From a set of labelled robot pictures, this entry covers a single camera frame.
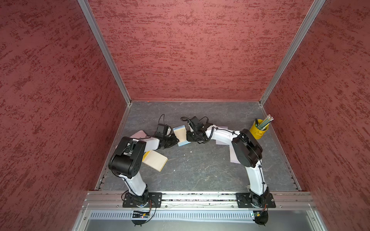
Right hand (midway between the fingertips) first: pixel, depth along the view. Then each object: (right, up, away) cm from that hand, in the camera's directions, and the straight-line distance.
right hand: (187, 140), depth 96 cm
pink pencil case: (-33, +4, +2) cm, 34 cm away
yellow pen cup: (+46, +6, -3) cm, 47 cm away
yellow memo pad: (-20, -10, -10) cm, 25 cm away
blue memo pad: (-5, +5, +5) cm, 9 cm away
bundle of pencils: (+51, +13, -5) cm, 52 cm away
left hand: (-6, -1, 0) cm, 6 cm away
